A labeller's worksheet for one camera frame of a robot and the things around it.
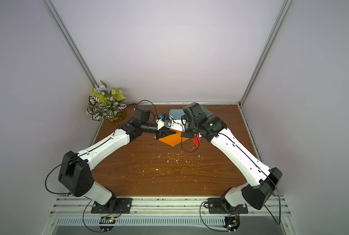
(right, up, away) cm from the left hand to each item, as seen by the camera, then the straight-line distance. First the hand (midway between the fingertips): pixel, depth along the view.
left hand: (175, 129), depth 74 cm
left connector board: (-35, -46, -3) cm, 58 cm away
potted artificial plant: (-44, +15, +15) cm, 49 cm away
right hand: (+3, +6, -3) cm, 7 cm away
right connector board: (+28, -46, -5) cm, 53 cm away
